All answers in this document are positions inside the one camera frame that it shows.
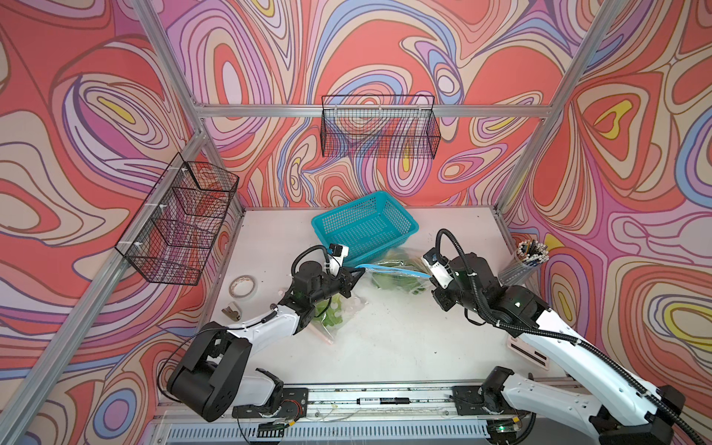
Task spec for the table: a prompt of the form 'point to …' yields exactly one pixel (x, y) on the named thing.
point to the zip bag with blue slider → (405, 271)
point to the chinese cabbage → (410, 284)
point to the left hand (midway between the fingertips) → (367, 273)
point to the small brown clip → (232, 314)
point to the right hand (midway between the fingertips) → (437, 285)
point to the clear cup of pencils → (529, 255)
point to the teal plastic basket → (366, 225)
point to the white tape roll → (241, 286)
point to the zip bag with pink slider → (332, 313)
